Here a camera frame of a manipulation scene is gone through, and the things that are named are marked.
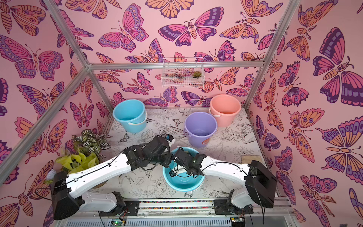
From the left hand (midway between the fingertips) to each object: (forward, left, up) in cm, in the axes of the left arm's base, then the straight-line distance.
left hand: (174, 157), depth 75 cm
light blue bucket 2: (-9, -1, -3) cm, 10 cm away
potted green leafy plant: (+3, +48, +2) cm, 48 cm away
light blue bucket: (+37, +33, -6) cm, 50 cm away
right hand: (+5, -7, -8) cm, 12 cm away
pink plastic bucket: (+43, -35, -6) cm, 56 cm away
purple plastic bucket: (+26, -15, -8) cm, 31 cm away
